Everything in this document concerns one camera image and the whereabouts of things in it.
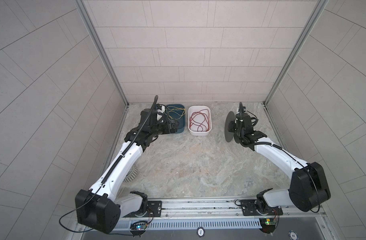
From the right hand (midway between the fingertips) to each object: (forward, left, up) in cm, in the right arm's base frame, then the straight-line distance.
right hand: (230, 120), depth 87 cm
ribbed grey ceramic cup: (-25, +55, -8) cm, 61 cm away
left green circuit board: (-46, +49, -12) cm, 69 cm away
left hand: (-6, +31, +9) cm, 33 cm away
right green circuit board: (-49, -9, -18) cm, 52 cm away
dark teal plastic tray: (+20, +32, -11) cm, 39 cm away
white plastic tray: (+22, +17, -10) cm, 29 cm away
